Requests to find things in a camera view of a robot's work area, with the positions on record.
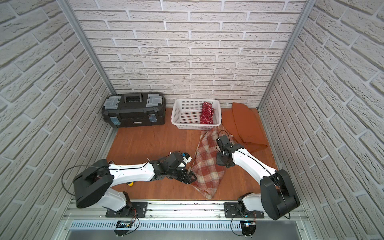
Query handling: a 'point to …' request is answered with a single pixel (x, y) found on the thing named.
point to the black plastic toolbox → (135, 109)
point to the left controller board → (123, 224)
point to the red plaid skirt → (210, 177)
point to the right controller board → (248, 228)
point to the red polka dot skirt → (206, 117)
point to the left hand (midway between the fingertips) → (193, 176)
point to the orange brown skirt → (244, 124)
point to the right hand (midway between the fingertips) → (224, 161)
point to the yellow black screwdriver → (131, 184)
